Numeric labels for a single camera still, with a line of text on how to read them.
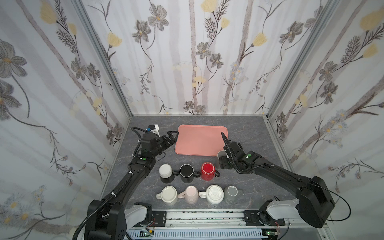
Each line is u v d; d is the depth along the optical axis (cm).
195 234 167
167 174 81
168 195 75
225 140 75
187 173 81
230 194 73
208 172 82
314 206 41
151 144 61
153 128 74
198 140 112
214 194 75
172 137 72
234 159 64
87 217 37
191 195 73
